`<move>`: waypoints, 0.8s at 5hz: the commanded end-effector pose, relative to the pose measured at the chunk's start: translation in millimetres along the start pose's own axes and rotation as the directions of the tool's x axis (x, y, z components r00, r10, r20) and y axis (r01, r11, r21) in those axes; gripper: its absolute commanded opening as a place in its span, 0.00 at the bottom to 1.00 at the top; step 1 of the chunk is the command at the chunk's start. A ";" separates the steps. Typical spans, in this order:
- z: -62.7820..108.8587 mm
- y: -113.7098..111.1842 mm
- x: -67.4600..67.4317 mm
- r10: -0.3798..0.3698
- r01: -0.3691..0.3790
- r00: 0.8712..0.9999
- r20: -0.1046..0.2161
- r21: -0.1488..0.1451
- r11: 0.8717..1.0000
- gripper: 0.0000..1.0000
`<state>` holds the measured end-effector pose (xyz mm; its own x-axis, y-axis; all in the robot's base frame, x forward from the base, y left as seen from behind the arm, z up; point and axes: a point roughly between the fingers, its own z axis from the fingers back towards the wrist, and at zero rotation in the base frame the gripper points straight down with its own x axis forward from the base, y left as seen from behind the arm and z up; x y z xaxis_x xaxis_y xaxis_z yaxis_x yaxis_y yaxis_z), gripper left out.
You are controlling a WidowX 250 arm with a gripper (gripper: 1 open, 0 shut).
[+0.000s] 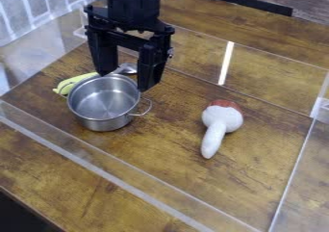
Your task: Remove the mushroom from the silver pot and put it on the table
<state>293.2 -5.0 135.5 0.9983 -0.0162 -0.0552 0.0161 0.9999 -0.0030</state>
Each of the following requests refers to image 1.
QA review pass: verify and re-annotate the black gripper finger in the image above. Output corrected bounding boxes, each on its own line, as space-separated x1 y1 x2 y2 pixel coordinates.
138 44 168 92
85 31 118 76

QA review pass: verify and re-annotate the yellow-green spoon handle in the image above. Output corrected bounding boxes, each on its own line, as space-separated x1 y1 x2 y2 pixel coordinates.
52 72 96 95

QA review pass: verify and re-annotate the black bar on table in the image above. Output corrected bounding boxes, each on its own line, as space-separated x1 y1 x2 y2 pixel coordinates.
219 0 293 16

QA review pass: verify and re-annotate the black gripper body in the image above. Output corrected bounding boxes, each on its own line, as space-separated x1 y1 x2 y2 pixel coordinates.
83 0 175 50

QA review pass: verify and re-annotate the clear acrylic front barrier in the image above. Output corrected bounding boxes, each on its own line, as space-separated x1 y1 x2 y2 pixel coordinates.
0 100 261 232

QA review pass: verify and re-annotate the silver metal pot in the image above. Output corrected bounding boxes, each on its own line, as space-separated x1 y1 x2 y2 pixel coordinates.
67 74 151 132

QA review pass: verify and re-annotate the clear acrylic triangular stand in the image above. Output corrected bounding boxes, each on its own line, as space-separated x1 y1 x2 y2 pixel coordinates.
73 9 87 39

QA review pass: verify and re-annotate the white red-capped toy mushroom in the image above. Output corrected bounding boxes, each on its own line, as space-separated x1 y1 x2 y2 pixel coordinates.
200 99 243 159

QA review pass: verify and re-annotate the silver spoon bowl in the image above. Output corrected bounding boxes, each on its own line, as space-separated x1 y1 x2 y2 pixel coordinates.
114 63 138 74

